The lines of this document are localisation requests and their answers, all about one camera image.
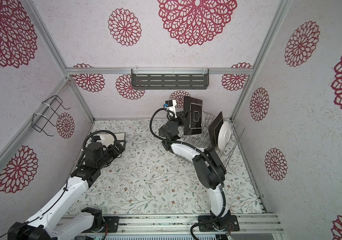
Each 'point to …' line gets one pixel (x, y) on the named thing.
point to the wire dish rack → (202, 140)
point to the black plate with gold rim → (213, 130)
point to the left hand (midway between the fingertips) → (122, 147)
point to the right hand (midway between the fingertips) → (192, 112)
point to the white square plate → (107, 139)
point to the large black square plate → (192, 116)
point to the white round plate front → (224, 134)
